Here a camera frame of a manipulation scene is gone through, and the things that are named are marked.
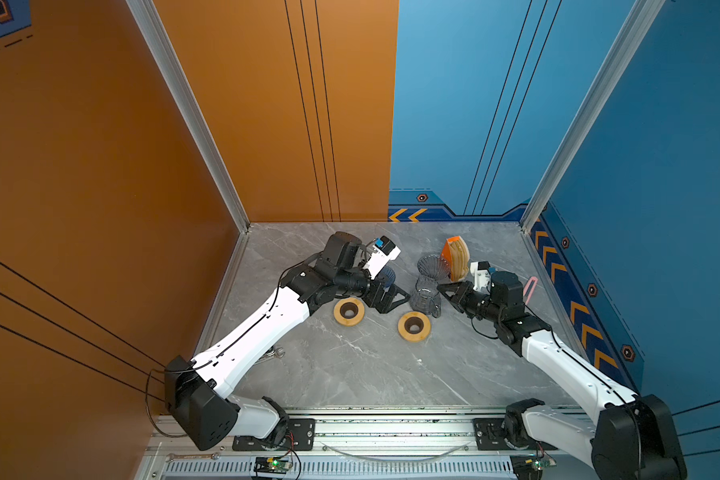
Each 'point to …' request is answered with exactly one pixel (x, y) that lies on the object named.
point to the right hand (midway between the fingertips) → (436, 289)
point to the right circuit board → (530, 467)
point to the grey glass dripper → (434, 266)
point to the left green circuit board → (271, 465)
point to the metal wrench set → (273, 352)
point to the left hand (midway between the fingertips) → (398, 285)
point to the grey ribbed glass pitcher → (423, 299)
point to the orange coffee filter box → (456, 258)
